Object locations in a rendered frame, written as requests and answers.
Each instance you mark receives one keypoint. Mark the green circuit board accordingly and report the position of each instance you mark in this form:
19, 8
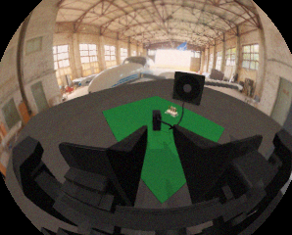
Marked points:
162, 171

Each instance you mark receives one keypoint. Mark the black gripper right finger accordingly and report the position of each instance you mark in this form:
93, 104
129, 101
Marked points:
204, 161

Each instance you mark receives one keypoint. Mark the black cable with plug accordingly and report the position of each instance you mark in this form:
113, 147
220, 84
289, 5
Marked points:
157, 119

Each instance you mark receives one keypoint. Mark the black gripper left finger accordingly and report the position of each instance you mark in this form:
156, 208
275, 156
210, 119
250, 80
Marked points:
122, 162

